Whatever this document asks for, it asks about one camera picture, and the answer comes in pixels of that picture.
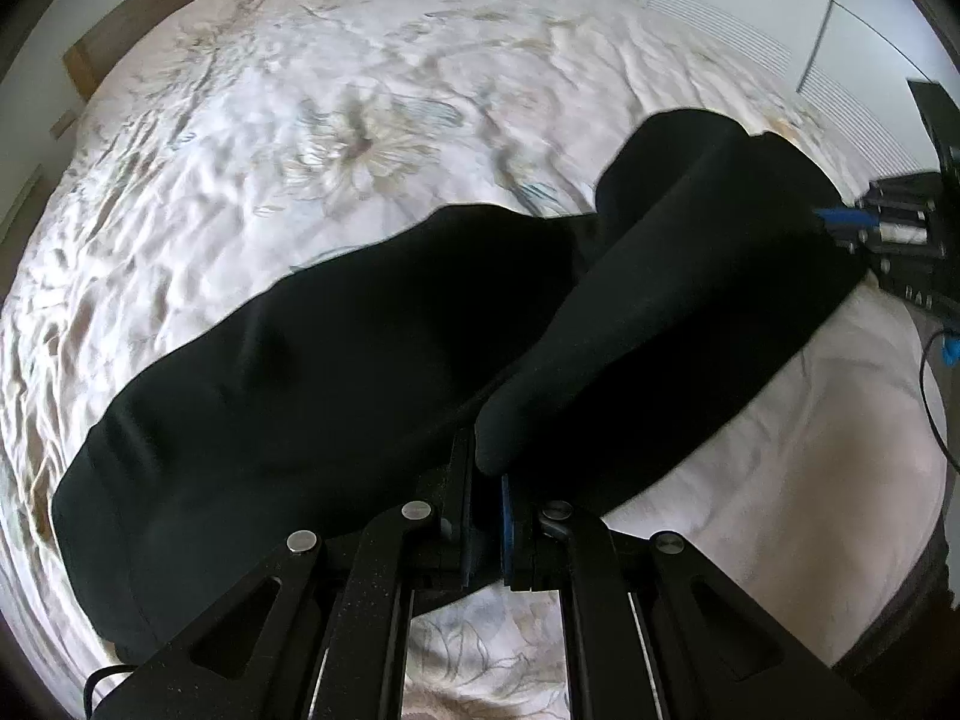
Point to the white wardrobe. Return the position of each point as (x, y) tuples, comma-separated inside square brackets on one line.
[(854, 60)]

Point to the floral white bed quilt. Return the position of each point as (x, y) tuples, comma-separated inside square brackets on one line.
[(242, 140)]

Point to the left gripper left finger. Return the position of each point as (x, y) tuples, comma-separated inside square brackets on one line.
[(319, 629)]

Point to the black pants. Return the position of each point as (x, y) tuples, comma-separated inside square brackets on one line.
[(585, 356)]

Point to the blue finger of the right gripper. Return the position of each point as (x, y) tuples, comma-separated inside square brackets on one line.
[(842, 218)]

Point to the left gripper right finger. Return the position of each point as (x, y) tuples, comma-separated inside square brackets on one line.
[(653, 629)]

